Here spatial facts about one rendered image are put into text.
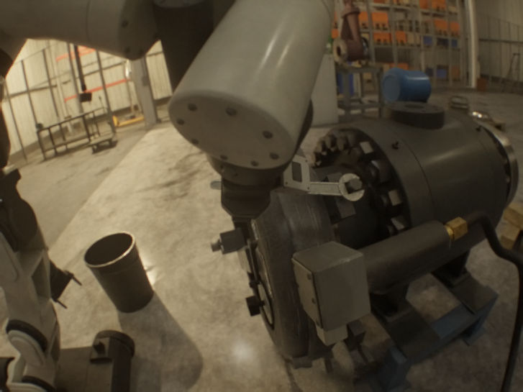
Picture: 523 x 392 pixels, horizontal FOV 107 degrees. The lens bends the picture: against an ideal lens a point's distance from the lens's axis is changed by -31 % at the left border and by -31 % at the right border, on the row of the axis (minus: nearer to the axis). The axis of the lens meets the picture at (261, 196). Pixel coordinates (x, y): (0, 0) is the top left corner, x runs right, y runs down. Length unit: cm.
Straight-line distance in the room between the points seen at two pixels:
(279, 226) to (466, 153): 65
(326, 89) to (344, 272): 435
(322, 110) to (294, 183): 437
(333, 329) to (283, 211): 21
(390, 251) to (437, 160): 41
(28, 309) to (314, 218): 76
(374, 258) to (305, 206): 15
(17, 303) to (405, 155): 110
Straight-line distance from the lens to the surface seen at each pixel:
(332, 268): 39
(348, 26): 519
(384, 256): 46
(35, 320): 88
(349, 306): 43
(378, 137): 77
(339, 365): 123
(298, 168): 33
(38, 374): 118
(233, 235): 95
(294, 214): 47
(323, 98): 465
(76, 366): 137
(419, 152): 80
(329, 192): 42
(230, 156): 15
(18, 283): 76
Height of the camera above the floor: 109
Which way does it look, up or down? 27 degrees down
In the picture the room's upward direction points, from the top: 9 degrees counter-clockwise
